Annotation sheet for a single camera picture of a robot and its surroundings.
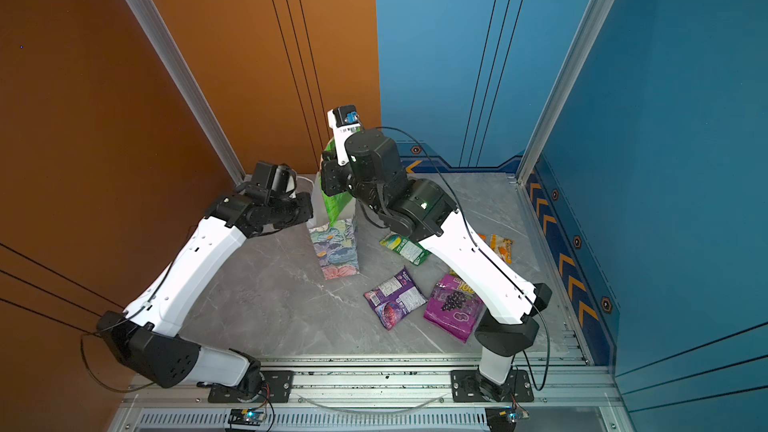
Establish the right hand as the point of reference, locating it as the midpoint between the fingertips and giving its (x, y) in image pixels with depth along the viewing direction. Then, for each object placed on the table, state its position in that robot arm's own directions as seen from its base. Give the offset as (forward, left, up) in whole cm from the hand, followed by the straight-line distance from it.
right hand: (321, 153), depth 57 cm
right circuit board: (-37, -38, -51) cm, 74 cm away
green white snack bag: (+6, -20, -47) cm, 51 cm away
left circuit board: (-37, +21, -49) cm, 65 cm away
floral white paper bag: (-1, +2, -29) cm, 30 cm away
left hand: (+5, +7, -22) cm, 23 cm away
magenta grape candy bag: (-13, -30, -44) cm, 54 cm away
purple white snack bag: (-9, -13, -45) cm, 48 cm away
